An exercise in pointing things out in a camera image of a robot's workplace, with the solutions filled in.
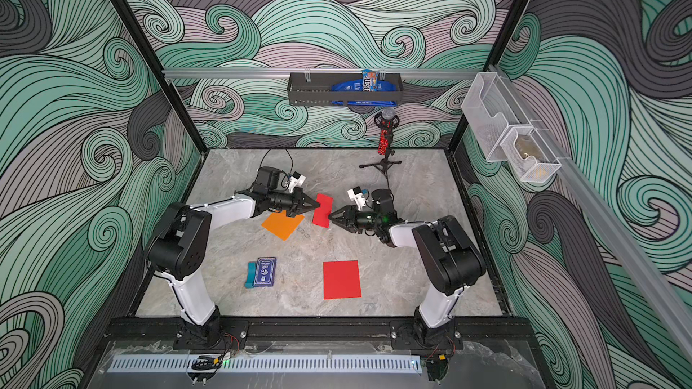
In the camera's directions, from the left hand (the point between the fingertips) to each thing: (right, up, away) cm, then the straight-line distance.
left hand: (319, 202), depth 87 cm
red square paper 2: (+7, -24, -3) cm, 26 cm away
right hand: (+5, -5, 0) cm, 7 cm away
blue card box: (-17, -22, -4) cm, 28 cm away
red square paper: (+1, -4, 0) cm, 4 cm away
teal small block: (-21, -23, -4) cm, 31 cm away
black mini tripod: (+25, +13, +20) cm, 35 cm away
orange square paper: (-15, -10, +11) cm, 21 cm away
